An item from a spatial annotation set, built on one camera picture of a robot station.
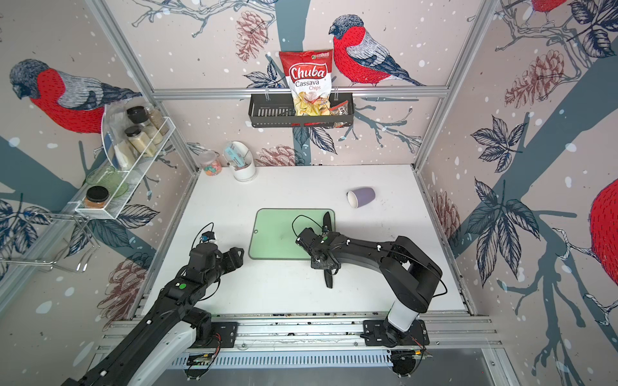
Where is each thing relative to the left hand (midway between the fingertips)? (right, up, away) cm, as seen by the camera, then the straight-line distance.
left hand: (239, 247), depth 84 cm
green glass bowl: (-34, +24, -14) cm, 44 cm away
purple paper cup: (+47, +17, +19) cm, 53 cm away
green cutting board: (+10, +3, +14) cm, 18 cm away
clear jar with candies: (-24, +34, +31) cm, 52 cm away
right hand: (+30, -6, +5) cm, 31 cm away
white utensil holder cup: (-9, +28, +29) cm, 41 cm away
